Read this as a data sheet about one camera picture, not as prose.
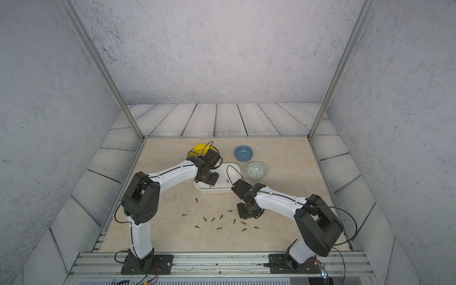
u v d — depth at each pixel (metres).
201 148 1.08
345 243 0.46
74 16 0.72
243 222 0.85
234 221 0.85
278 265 0.73
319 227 0.43
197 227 0.84
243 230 0.83
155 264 0.72
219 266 0.74
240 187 0.70
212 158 0.76
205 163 0.71
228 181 0.99
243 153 1.10
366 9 0.70
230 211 0.89
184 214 0.87
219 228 0.83
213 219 0.87
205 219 0.86
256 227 0.83
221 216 0.87
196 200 0.92
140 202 0.50
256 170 1.02
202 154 0.77
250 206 0.64
